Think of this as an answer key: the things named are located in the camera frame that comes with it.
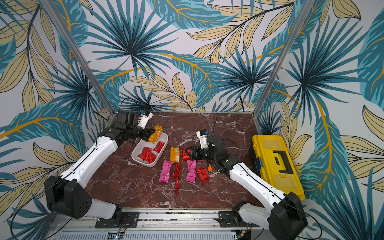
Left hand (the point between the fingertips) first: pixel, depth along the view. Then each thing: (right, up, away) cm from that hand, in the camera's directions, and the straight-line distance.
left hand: (154, 132), depth 80 cm
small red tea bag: (+12, -23, +6) cm, 27 cm away
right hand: (+18, -9, -4) cm, 21 cm away
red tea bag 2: (+27, -24, +6) cm, 37 cm away
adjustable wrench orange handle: (+31, -22, +10) cm, 39 cm away
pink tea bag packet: (+20, -24, +5) cm, 32 cm away
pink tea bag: (+5, -25, +5) cm, 26 cm away
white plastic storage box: (+2, -4, +15) cm, 16 cm away
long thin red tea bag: (+12, -29, +1) cm, 32 cm away
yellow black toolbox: (+62, -15, -4) cm, 64 cm away
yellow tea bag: (+1, -1, +1) cm, 2 cm away
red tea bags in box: (-8, -14, +12) cm, 20 cm away
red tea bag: (+16, -15, +14) cm, 26 cm away
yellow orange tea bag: (+10, -14, +14) cm, 22 cm away
